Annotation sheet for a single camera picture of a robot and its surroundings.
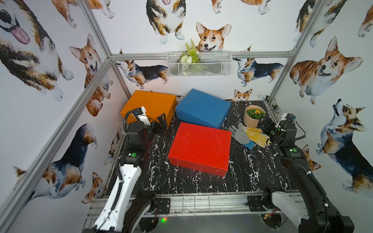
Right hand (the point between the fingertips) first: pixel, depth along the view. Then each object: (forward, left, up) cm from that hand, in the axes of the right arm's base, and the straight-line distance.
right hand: (264, 118), depth 77 cm
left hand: (-1, +54, +7) cm, 55 cm away
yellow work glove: (+4, -4, -25) cm, 26 cm away
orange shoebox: (+27, +67, -16) cm, 74 cm away
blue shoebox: (+22, +35, -14) cm, 43 cm away
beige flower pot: (+15, -1, -15) cm, 21 cm away
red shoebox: (-10, +33, -13) cm, 37 cm away
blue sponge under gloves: (-2, +1, -25) cm, 25 cm away
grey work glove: (+5, +7, -23) cm, 25 cm away
